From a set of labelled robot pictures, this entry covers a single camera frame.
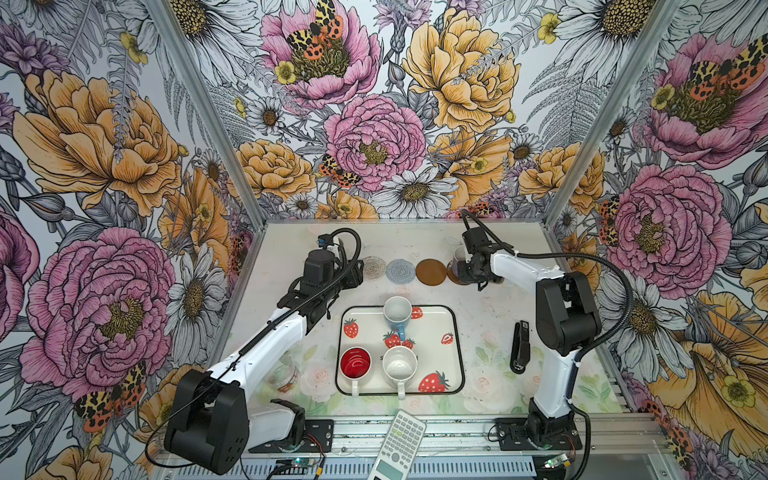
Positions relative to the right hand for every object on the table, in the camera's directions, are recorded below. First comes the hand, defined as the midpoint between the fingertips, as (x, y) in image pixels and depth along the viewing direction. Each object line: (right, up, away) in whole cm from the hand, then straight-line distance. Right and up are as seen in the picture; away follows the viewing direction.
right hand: (469, 282), depth 99 cm
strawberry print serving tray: (-12, -15, -6) cm, 20 cm away
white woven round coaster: (-31, +4, +9) cm, 33 cm away
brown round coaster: (-11, +3, +6) cm, 13 cm away
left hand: (-35, +4, -14) cm, 38 cm away
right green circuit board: (+13, -39, -27) cm, 50 cm away
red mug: (-35, -20, -15) cm, 43 cm away
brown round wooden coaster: (-4, +2, +7) cm, 8 cm away
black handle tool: (+11, -17, -14) cm, 24 cm away
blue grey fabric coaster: (-22, +3, +7) cm, 23 cm away
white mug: (-23, -21, -14) cm, 34 cm away
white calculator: (-23, -36, -27) cm, 51 cm away
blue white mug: (-23, -7, -8) cm, 25 cm away
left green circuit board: (-46, -39, -28) cm, 67 cm away
